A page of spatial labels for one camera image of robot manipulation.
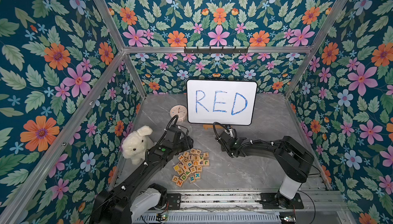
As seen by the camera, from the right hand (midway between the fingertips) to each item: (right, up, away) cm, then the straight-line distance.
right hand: (229, 139), depth 93 cm
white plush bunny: (-48, +2, -21) cm, 52 cm away
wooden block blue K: (-19, -16, -13) cm, 28 cm away
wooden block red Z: (-28, -19, -16) cm, 38 cm away
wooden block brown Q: (-30, -17, -15) cm, 38 cm away
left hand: (-22, +1, -10) cm, 25 cm away
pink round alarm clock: (-33, +18, +14) cm, 40 cm away
